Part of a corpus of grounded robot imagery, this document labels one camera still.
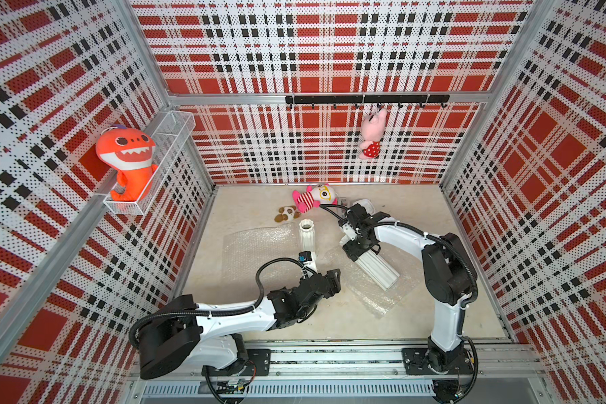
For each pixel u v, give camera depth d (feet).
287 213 3.53
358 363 2.46
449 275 1.67
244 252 3.23
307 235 2.82
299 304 1.95
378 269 2.82
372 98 2.92
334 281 2.35
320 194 3.54
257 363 2.44
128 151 2.02
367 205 3.64
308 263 2.34
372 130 3.03
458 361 2.23
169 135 2.51
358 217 2.50
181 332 1.37
